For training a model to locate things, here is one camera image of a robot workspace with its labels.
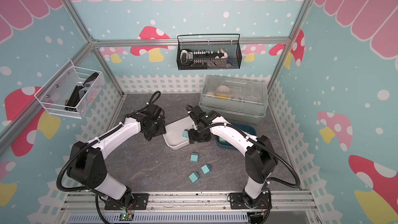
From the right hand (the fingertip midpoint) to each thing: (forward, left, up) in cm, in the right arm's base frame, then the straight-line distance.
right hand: (194, 141), depth 82 cm
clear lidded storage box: (+25, -25, +5) cm, 36 cm away
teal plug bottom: (-15, 0, -9) cm, 18 cm away
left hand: (+5, +20, -2) cm, 21 cm away
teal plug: (-4, 0, -11) cm, 11 cm away
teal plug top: (+11, +6, -10) cm, 16 cm away
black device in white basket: (+11, +54, +23) cm, 60 cm away
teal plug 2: (-11, -6, -10) cm, 16 cm away
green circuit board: (-32, +31, -11) cm, 46 cm away
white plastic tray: (+8, +14, -9) cm, 19 cm away
